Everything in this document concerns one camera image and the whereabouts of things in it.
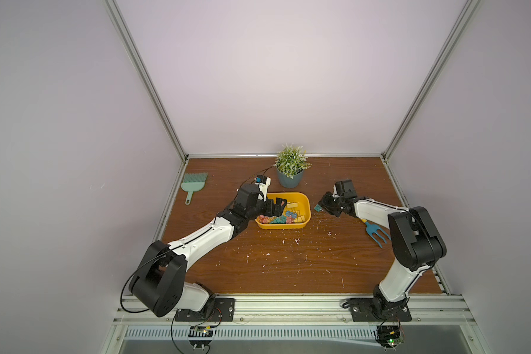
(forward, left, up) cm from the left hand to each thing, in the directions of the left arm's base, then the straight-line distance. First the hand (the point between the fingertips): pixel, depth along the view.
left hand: (281, 199), depth 83 cm
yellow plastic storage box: (+1, -7, -15) cm, 16 cm away
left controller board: (-40, +27, -18) cm, 52 cm away
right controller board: (-41, -35, -16) cm, 56 cm away
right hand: (+9, -18, -11) cm, 23 cm away
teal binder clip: (+5, -17, -15) cm, 23 cm away
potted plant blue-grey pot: (+18, -4, -12) cm, 22 cm away
